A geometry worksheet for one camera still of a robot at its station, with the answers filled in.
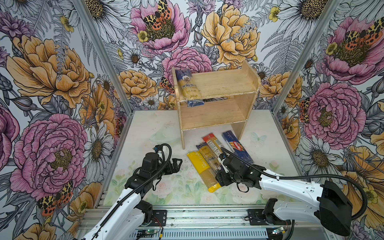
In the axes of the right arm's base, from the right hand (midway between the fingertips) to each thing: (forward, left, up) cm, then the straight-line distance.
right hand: (223, 180), depth 81 cm
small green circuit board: (-21, +39, -6) cm, 44 cm away
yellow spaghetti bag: (+7, +9, -3) cm, 12 cm away
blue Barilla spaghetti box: (+22, -11, -2) cm, 25 cm away
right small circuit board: (-22, -23, -6) cm, 32 cm away
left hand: (+6, +26, +6) cm, 27 cm away
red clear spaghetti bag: (+26, +3, -2) cm, 26 cm away
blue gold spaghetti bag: (+11, +4, -2) cm, 12 cm away
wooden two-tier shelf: (+63, -13, +5) cm, 65 cm away
